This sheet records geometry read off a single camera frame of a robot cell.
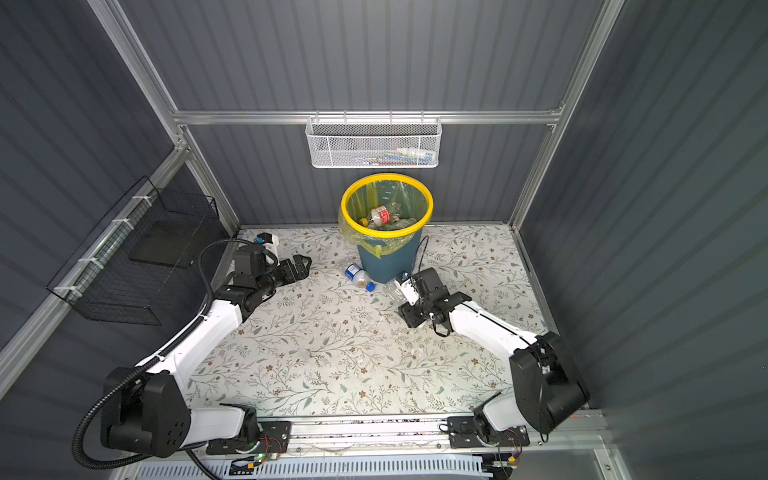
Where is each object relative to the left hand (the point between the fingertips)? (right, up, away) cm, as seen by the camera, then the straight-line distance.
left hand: (297, 262), depth 85 cm
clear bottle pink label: (+24, +15, +9) cm, 30 cm away
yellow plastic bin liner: (+19, +21, +11) cm, 31 cm away
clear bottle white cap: (+28, -9, +5) cm, 30 cm away
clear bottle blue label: (+16, -6, +16) cm, 24 cm away
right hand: (+34, -14, +4) cm, 36 cm away
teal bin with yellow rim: (+31, -1, +22) cm, 38 cm away
